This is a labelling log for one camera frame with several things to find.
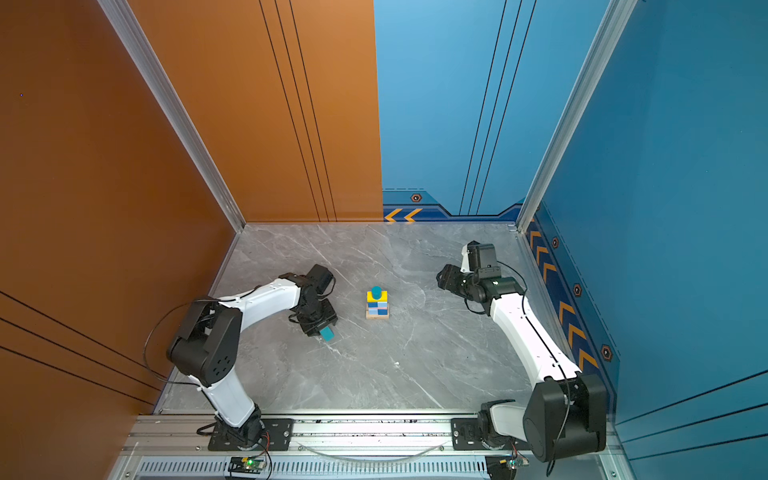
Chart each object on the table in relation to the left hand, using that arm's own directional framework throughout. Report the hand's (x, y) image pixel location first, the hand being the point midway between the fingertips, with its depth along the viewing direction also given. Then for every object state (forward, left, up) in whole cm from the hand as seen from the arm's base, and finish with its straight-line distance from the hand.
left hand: (333, 322), depth 92 cm
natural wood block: (+2, -14, 0) cm, 14 cm away
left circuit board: (-36, +16, -2) cm, 39 cm away
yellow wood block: (+3, -16, +9) cm, 18 cm away
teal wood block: (-4, +1, 0) cm, 4 cm away
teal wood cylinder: (+5, -14, +11) cm, 18 cm away
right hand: (+6, -33, +16) cm, 37 cm away
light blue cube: (+3, -15, +7) cm, 17 cm away
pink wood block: (+3, -14, +4) cm, 15 cm away
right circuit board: (-35, -48, 0) cm, 59 cm away
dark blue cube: (+3, -13, +7) cm, 15 cm away
